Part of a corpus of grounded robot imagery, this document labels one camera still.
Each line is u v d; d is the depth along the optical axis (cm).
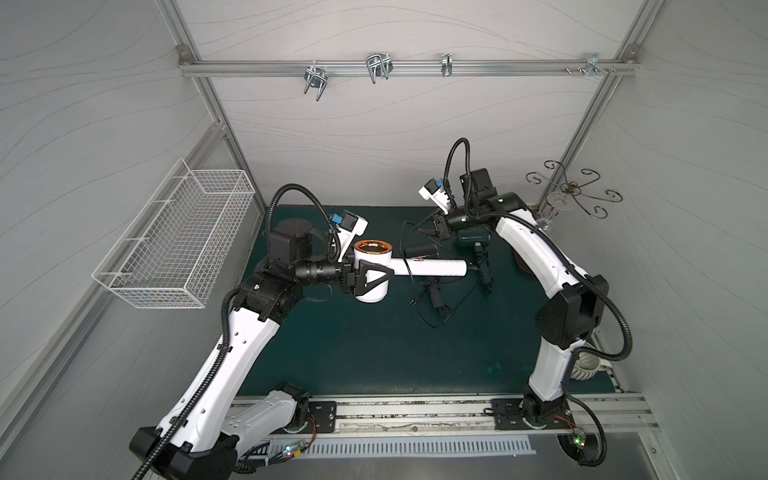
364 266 52
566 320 48
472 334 93
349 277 52
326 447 70
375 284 55
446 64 78
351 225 53
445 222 69
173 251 69
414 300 93
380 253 56
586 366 75
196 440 36
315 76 79
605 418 74
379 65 77
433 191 70
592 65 77
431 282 94
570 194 82
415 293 95
